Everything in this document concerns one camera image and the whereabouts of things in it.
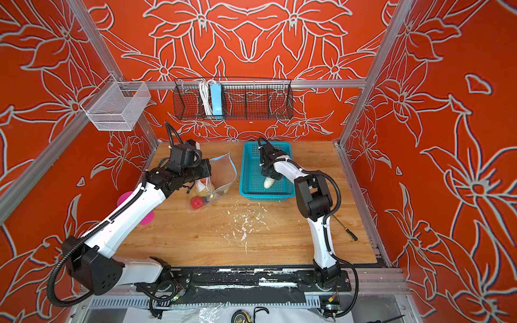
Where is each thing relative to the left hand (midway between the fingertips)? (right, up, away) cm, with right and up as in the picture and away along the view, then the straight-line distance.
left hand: (210, 163), depth 78 cm
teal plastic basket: (+16, -10, +23) cm, 30 cm away
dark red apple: (-9, -18, +10) cm, 22 cm away
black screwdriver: (+59, -31, +5) cm, 67 cm away
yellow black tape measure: (+13, -50, -13) cm, 54 cm away
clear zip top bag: (+1, -10, -1) cm, 10 cm away
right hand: (+24, -5, +24) cm, 34 cm away
